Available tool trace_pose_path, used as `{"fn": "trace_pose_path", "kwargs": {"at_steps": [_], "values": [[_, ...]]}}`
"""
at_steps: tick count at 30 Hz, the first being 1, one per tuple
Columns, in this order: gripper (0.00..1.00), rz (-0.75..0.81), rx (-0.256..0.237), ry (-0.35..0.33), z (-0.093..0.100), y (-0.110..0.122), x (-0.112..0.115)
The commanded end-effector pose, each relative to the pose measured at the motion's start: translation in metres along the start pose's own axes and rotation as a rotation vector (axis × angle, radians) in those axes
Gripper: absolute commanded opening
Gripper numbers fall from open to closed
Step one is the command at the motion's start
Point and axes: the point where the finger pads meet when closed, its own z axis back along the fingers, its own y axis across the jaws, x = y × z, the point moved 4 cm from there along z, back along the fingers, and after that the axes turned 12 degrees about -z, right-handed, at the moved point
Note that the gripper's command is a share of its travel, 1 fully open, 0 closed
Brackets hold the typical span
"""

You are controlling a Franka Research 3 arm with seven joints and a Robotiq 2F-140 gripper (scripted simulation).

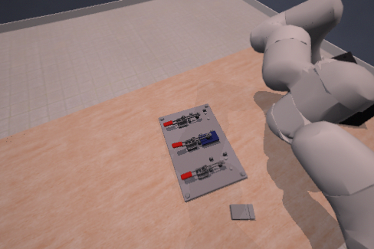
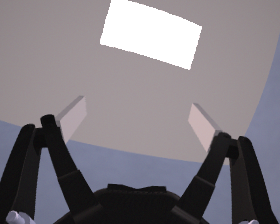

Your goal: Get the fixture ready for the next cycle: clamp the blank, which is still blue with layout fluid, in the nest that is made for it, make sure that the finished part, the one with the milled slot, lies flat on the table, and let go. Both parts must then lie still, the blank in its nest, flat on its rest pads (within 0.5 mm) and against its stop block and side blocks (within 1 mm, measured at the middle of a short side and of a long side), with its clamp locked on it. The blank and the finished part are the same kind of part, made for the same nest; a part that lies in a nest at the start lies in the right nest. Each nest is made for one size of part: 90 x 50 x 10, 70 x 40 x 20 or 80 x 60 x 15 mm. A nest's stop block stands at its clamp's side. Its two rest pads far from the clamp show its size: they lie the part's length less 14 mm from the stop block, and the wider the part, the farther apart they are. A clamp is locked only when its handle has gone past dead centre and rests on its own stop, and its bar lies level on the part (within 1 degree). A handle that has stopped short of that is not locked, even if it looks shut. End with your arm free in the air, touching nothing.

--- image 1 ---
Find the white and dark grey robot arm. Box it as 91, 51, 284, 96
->
250, 0, 374, 249

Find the blue flat rectangular block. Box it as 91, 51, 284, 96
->
199, 131, 219, 147

